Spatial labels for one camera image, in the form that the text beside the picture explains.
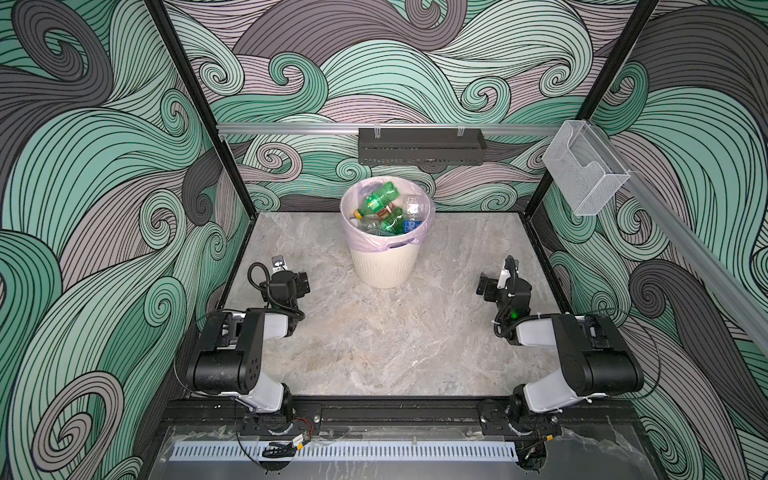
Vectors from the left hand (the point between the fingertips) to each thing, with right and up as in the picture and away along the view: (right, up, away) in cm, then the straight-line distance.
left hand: (284, 273), depth 94 cm
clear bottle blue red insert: (+28, +16, -7) cm, 33 cm away
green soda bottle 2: (+35, +16, -3) cm, 38 cm away
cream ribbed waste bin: (+34, +2, -6) cm, 34 cm away
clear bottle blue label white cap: (+40, +19, -8) cm, 45 cm away
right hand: (+69, -1, 0) cm, 69 cm away
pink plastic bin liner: (+23, +24, -3) cm, 33 cm away
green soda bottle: (+29, +22, -3) cm, 37 cm away
